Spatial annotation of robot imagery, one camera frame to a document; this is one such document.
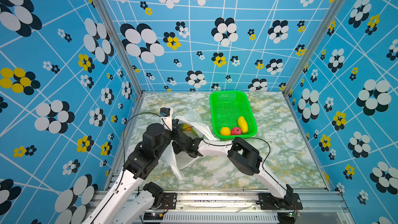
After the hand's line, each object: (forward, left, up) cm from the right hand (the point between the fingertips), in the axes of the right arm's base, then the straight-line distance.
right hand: (174, 143), depth 93 cm
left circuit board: (-36, +5, -3) cm, 37 cm away
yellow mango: (+11, -43, +4) cm, 44 cm away
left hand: (-3, -8, +30) cm, 31 cm away
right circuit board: (-36, -56, +1) cm, 67 cm away
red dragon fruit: (+5, -38, +5) cm, 38 cm away
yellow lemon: (+5, -31, +6) cm, 32 cm away
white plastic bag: (-12, -6, +3) cm, 14 cm away
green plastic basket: (+21, -38, -1) cm, 43 cm away
